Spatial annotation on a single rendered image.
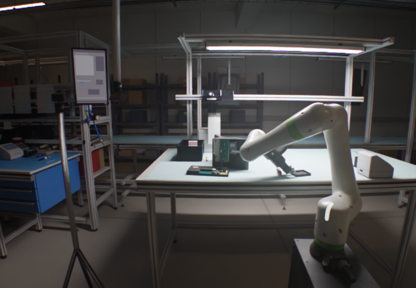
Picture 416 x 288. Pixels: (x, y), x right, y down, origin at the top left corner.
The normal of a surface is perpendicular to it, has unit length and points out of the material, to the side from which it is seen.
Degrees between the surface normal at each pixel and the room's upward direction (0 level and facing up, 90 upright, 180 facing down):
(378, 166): 90
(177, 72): 90
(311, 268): 0
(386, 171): 90
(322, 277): 0
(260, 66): 90
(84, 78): 101
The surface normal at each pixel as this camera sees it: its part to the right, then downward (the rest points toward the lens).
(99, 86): 0.38, 0.31
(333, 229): -0.41, 0.12
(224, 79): 0.01, 0.26
